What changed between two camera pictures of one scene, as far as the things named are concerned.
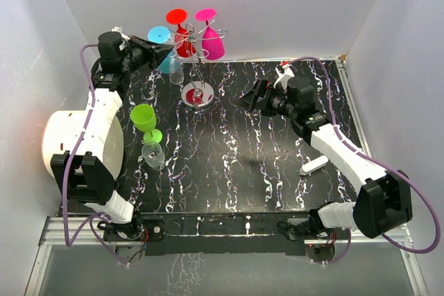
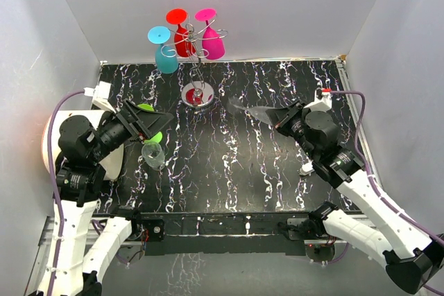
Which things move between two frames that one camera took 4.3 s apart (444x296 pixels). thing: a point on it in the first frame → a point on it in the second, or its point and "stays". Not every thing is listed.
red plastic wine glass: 184,45 stays
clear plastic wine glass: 153,155 stays
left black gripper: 154,53 → 142,124
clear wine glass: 176,71 → 261,111
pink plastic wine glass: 212,45 stays
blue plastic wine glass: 160,35 stays
